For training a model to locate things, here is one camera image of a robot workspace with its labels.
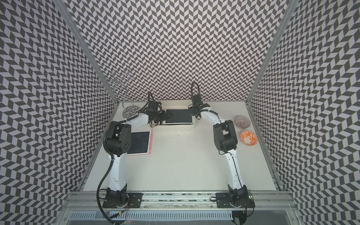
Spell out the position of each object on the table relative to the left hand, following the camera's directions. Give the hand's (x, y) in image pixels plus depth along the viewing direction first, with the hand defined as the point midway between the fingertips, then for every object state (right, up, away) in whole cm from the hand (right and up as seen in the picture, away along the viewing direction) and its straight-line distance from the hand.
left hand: (168, 117), depth 104 cm
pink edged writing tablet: (-17, -18, -10) cm, 26 cm away
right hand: (+21, +4, +2) cm, 22 cm away
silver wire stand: (-32, +5, +8) cm, 33 cm away
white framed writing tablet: (+8, 0, 0) cm, 8 cm away
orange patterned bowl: (+56, -14, -10) cm, 59 cm away
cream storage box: (+5, +10, +15) cm, 19 cm away
